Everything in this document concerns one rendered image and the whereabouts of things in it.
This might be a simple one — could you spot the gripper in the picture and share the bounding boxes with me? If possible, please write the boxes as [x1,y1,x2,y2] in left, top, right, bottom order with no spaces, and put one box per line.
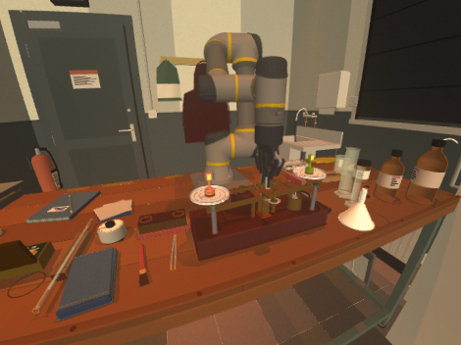
[254,124,286,190]

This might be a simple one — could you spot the grey sheet under arm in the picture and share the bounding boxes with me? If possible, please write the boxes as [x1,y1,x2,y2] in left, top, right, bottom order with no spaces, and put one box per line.
[189,166,264,188]

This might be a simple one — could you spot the white balance pan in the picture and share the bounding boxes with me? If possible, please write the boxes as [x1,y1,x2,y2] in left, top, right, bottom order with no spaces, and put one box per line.
[292,165,328,181]
[189,185,231,206]

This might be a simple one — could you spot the brass balance beam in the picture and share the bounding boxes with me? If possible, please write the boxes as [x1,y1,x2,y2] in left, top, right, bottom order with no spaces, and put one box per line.
[210,183,312,214]

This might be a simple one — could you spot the dark red balance base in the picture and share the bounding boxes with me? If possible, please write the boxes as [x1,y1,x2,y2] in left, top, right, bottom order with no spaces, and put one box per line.
[189,198,332,262]

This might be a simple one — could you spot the orange weight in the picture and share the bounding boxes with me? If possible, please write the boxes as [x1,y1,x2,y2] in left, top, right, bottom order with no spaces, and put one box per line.
[203,172,216,198]

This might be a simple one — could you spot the brown weight tray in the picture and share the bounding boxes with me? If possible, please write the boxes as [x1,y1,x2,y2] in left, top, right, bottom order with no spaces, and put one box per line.
[136,208,191,241]

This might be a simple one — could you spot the clear glass beaker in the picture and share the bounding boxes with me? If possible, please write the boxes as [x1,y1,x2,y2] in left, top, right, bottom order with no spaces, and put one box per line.
[333,154,348,194]

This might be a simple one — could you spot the clear measuring cylinder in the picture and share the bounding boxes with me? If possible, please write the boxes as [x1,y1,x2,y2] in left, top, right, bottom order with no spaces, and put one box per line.
[333,146,361,200]

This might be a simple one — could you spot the dark red hanging apron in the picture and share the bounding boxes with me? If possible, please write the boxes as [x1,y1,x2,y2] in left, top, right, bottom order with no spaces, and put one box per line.
[181,60,231,146]

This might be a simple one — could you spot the small clear jar black lid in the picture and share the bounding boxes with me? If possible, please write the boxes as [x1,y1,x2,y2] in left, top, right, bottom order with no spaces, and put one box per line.
[350,159,373,207]

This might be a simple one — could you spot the white paper towel dispenser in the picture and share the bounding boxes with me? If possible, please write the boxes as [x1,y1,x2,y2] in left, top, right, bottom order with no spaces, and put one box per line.
[316,70,351,116]

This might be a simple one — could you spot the white funnel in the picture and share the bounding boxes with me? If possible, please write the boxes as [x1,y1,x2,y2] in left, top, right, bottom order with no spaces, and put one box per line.
[337,187,376,232]

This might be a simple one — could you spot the small brown bottle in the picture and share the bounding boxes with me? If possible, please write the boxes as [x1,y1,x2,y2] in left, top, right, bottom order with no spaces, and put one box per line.
[373,149,407,203]

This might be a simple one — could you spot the green white hanging coat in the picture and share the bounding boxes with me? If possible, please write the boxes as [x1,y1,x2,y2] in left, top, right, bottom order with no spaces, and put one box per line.
[156,59,182,103]

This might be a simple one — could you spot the metal tweezers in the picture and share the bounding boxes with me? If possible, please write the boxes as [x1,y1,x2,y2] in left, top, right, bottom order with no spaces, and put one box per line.
[169,233,179,271]

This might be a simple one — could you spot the white radiator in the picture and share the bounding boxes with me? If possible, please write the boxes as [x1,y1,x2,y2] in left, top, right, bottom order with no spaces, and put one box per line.
[341,226,426,285]

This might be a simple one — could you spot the large brown bottle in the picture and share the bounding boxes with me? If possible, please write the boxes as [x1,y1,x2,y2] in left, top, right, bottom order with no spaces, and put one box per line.
[405,138,450,206]

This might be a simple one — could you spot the white tape roll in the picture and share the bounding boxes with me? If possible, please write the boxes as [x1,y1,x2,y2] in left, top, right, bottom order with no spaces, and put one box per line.
[96,219,127,245]

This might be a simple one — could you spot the dark blacked out window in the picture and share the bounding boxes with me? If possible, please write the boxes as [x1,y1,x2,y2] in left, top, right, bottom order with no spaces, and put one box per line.
[348,0,461,127]

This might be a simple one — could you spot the grey door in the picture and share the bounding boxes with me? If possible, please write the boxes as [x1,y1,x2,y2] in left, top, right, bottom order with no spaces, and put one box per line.
[7,9,157,188]

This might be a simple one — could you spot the white red door notice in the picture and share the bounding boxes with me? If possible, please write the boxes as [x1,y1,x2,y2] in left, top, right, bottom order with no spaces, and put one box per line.
[69,69,102,90]

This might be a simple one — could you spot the blue notebook with pencil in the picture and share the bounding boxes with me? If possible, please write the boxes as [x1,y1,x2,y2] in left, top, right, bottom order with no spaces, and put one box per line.
[26,190,102,224]

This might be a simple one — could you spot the blue closed book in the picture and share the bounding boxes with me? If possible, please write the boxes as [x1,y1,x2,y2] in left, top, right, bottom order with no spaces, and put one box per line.
[55,246,120,322]

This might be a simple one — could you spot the red fire extinguisher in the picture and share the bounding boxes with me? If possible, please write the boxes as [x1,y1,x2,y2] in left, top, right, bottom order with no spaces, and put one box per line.
[29,146,63,193]

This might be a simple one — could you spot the long glass rod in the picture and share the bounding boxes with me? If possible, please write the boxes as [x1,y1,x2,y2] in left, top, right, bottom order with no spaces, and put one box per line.
[31,218,95,315]

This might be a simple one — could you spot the green small card box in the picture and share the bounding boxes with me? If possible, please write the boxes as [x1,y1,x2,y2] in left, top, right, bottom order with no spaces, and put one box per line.
[25,240,56,266]

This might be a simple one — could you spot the olive open box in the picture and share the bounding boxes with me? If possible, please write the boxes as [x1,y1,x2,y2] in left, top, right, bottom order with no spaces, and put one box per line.
[0,240,46,282]

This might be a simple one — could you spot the white wall sink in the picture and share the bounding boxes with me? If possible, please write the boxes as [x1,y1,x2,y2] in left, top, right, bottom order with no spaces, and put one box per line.
[282,107,344,162]

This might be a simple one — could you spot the wooden coat rail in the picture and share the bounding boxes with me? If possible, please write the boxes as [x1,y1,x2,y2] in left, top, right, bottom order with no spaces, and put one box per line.
[159,55,207,67]

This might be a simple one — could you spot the red handled brush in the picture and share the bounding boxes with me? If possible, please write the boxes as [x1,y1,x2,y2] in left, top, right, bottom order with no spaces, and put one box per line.
[137,242,151,288]

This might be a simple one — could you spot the green bench frame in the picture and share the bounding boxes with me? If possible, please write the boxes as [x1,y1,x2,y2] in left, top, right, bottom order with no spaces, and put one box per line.
[324,201,461,345]

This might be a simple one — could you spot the black rubber ring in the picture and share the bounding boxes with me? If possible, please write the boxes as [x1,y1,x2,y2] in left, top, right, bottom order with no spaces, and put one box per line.
[7,270,48,299]

